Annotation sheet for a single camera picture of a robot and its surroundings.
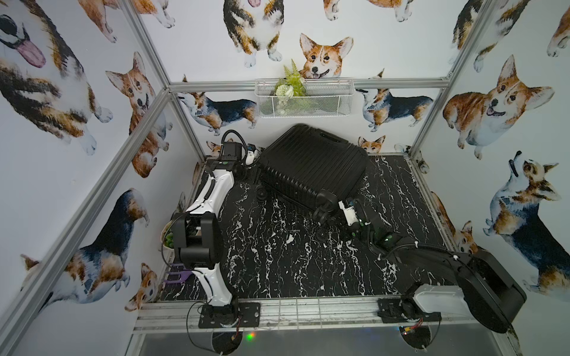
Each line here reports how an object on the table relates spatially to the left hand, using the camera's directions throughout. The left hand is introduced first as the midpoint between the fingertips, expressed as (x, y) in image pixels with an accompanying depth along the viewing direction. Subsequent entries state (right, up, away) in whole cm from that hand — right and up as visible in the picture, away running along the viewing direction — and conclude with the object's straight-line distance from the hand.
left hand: (255, 168), depth 92 cm
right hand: (+31, -20, -7) cm, 38 cm away
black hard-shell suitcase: (+23, 0, -4) cm, 24 cm away
